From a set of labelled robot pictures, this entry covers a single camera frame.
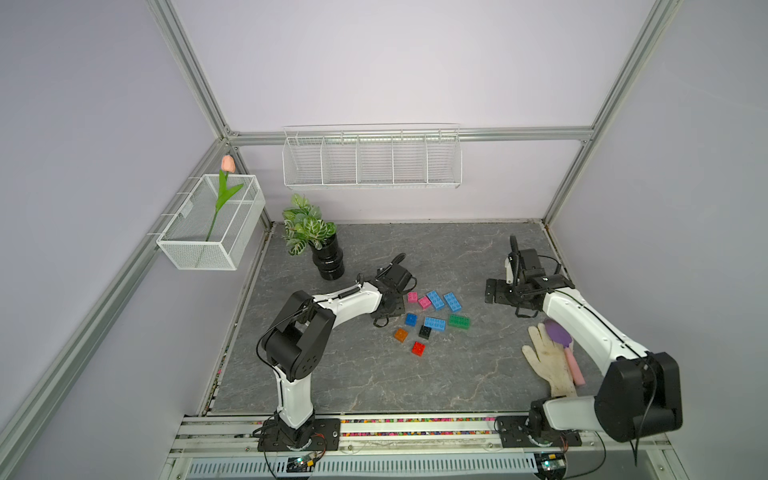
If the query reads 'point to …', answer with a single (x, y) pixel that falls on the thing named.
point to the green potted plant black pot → (303, 227)
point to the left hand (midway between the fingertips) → (394, 310)
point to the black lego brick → (425, 332)
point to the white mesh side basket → (182, 241)
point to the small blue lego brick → (411, 319)
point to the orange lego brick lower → (401, 334)
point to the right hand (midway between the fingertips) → (501, 291)
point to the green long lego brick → (459, 322)
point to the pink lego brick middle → (424, 302)
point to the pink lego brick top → (412, 297)
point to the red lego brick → (418, 348)
